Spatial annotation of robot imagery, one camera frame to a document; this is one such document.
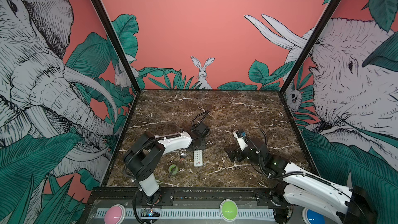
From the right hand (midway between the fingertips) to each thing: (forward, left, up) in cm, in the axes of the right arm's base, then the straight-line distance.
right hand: (229, 143), depth 78 cm
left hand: (+5, +15, -11) cm, 19 cm away
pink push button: (-30, +53, -11) cm, 62 cm away
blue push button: (-30, -35, -12) cm, 47 cm away
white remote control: (-4, +17, -11) cm, 20 cm away
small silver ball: (-2, +25, -12) cm, 28 cm away
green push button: (-27, +2, -12) cm, 30 cm away
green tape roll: (-9, +32, -13) cm, 35 cm away
